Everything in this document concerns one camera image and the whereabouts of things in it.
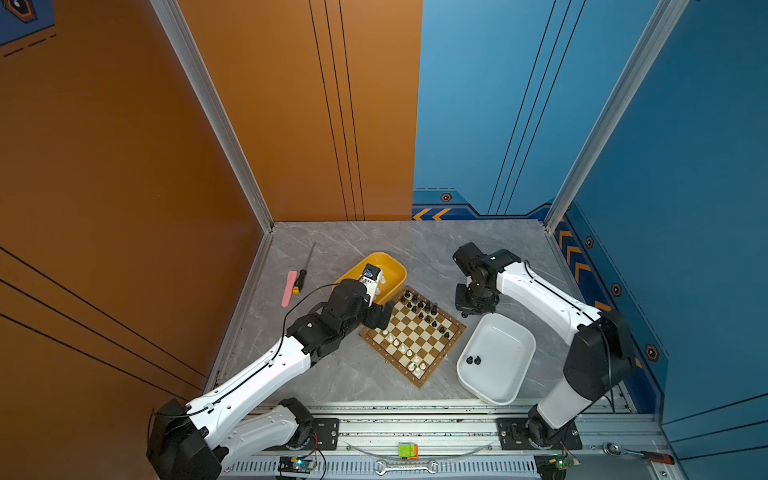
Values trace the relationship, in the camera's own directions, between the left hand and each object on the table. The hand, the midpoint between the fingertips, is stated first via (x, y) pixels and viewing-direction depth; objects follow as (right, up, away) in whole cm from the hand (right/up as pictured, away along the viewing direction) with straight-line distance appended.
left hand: (379, 294), depth 78 cm
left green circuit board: (-20, -40, -7) cm, 45 cm away
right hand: (+22, -6, +6) cm, 24 cm away
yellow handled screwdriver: (-29, +2, +25) cm, 38 cm away
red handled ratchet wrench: (+55, -35, -8) cm, 66 cm away
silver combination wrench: (+8, -39, -8) cm, 41 cm away
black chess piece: (+28, -20, +7) cm, 35 cm away
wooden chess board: (+11, -15, +11) cm, 21 cm away
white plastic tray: (+33, -20, +9) cm, 40 cm away
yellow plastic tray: (+4, +4, +25) cm, 26 cm away
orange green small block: (+7, -36, -8) cm, 37 cm away
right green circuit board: (+42, -40, -7) cm, 58 cm away
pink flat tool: (-32, 0, +24) cm, 40 cm away
